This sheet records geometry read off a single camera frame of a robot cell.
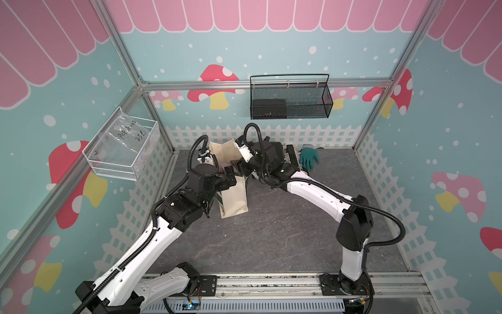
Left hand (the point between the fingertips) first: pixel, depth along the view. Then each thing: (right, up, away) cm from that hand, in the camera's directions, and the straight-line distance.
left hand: (222, 173), depth 70 cm
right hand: (+4, +7, +9) cm, 12 cm away
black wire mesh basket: (+29, +37, +25) cm, 53 cm away
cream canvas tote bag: (+2, -13, +17) cm, 22 cm away
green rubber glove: (+42, +8, +44) cm, 62 cm away
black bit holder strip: (+33, +10, +46) cm, 58 cm away
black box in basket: (+18, +29, +19) cm, 39 cm away
